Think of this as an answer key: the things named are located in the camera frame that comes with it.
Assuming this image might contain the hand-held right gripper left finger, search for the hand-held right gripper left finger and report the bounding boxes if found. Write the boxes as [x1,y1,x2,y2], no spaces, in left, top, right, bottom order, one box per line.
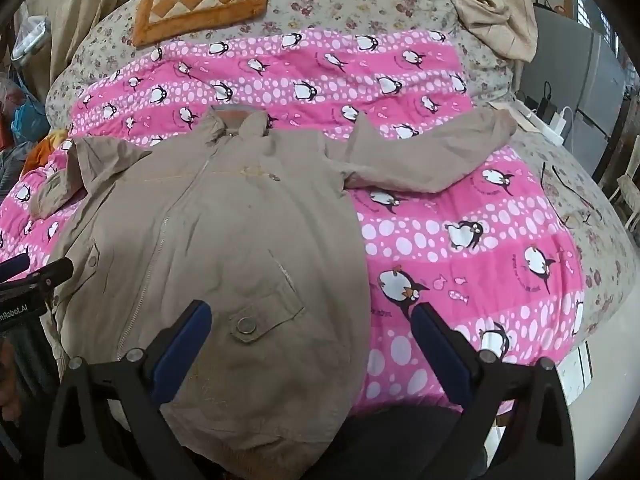
[44,300,213,480]

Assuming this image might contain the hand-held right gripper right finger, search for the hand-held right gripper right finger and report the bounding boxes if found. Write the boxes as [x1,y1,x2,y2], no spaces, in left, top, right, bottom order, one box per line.
[410,302,573,480]

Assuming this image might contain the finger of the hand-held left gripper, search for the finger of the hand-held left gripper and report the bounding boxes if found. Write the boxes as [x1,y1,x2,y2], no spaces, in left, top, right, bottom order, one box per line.
[27,258,75,288]
[0,253,32,282]

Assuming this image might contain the beige zip jacket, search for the beige zip jacket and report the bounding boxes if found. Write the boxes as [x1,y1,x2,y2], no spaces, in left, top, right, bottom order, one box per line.
[27,105,518,478]

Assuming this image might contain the pink penguin print blanket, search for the pink penguin print blanket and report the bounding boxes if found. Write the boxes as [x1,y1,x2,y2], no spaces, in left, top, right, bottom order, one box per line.
[0,27,586,416]

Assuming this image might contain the blue plastic bag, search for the blue plastic bag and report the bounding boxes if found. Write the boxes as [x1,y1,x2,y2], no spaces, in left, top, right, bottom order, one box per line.
[10,95,51,136]

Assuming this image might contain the black eyeglasses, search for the black eyeglasses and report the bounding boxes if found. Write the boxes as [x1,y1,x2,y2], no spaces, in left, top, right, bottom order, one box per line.
[542,162,603,228]

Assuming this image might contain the clear plastic bag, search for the clear plastic bag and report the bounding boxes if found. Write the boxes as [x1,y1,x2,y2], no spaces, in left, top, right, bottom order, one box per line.
[10,15,50,67]

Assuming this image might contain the white power strip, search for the white power strip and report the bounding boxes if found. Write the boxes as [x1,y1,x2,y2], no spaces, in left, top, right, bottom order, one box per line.
[510,102,568,146]

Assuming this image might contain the wooden chair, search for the wooden chair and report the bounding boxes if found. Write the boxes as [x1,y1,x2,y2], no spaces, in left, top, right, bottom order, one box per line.
[612,160,640,233]

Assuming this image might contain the black power adapter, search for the black power adapter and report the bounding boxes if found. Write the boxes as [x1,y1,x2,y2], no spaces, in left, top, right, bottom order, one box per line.
[517,82,555,117]

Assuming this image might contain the beige curtain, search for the beige curtain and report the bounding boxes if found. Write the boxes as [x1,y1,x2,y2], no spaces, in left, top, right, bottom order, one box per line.
[20,0,146,91]

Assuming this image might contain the grey refrigerator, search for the grey refrigerator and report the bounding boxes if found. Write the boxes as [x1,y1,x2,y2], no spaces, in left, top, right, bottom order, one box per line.
[520,7,628,176]

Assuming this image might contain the beige crumpled cloth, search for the beige crumpled cloth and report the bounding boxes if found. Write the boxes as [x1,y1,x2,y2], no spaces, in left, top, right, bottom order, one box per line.
[415,0,538,61]

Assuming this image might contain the floral bedsheet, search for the floral bedsheet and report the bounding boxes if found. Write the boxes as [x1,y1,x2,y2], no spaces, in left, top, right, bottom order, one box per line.
[45,0,638,411]

